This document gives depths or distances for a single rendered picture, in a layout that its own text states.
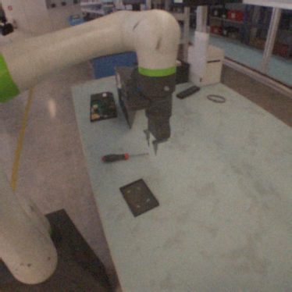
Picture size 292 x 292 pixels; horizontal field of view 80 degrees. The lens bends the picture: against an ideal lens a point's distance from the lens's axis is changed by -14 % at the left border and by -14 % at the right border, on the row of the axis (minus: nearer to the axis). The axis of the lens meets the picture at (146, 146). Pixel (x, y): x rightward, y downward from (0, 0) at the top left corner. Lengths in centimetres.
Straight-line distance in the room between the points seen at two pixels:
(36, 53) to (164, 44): 26
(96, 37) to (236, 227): 59
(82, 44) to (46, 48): 8
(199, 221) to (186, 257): 11
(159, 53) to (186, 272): 50
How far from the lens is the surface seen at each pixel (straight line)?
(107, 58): 246
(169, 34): 44
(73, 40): 48
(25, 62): 45
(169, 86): 48
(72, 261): 79
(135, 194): 61
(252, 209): 64
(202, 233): 56
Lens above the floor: 150
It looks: 41 degrees down
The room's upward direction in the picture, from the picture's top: 4 degrees counter-clockwise
